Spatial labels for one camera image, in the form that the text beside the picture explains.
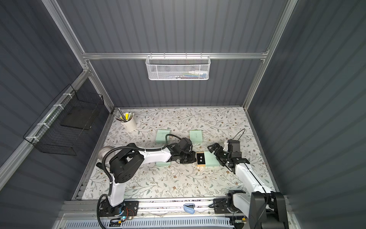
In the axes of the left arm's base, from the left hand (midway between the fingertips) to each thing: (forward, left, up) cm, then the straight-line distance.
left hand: (200, 164), depth 87 cm
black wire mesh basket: (+6, +73, +27) cm, 78 cm away
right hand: (+6, -9, +6) cm, 12 cm away
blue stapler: (-23, +7, -1) cm, 24 cm away
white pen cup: (+27, +48, +5) cm, 55 cm away
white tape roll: (+10, +64, -1) cm, 64 cm away
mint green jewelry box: (+20, +1, +1) cm, 20 cm away
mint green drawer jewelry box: (+3, -5, 0) cm, 6 cm away
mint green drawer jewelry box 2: (0, +23, 0) cm, 23 cm away
